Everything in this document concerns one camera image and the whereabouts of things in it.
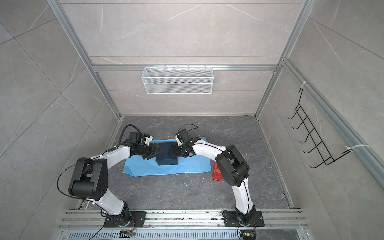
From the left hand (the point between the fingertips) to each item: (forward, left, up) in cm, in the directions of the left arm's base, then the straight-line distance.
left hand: (162, 149), depth 92 cm
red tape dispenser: (-17, -32, -2) cm, 36 cm away
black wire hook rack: (-17, -74, +24) cm, 80 cm away
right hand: (-2, -7, -1) cm, 7 cm away
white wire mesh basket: (+41, -10, +23) cm, 48 cm away
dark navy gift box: (-6, -1, 0) cm, 6 cm away
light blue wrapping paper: (-8, +16, -6) cm, 19 cm away
